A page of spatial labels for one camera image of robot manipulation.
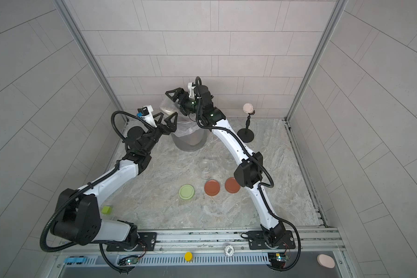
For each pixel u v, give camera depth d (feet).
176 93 2.26
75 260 2.14
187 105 2.29
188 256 2.07
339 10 2.33
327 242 2.33
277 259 2.23
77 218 1.33
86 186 1.46
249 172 1.82
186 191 2.79
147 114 2.11
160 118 2.51
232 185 2.85
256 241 2.34
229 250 2.11
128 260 2.15
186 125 2.62
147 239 2.34
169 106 2.47
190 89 2.42
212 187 2.85
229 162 2.99
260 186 1.95
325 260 2.20
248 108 2.67
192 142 3.45
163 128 2.19
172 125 2.26
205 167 3.08
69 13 2.38
